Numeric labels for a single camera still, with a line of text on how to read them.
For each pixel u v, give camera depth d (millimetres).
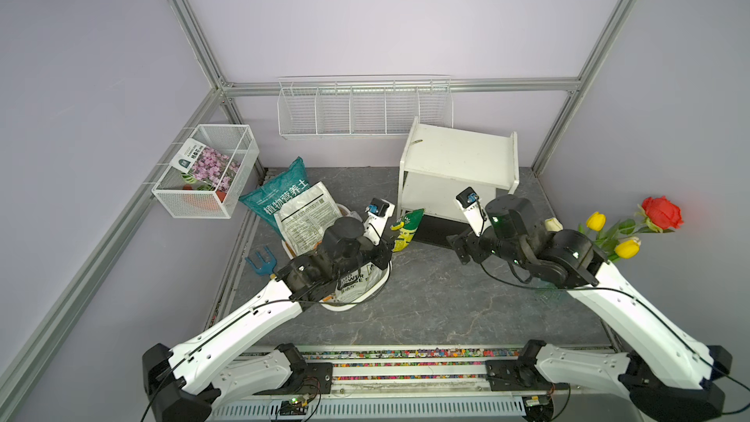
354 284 764
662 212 618
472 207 548
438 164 742
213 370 411
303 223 844
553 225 694
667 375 386
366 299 792
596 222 692
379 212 568
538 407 724
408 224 659
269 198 884
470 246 567
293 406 714
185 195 744
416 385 737
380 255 595
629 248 633
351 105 981
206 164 741
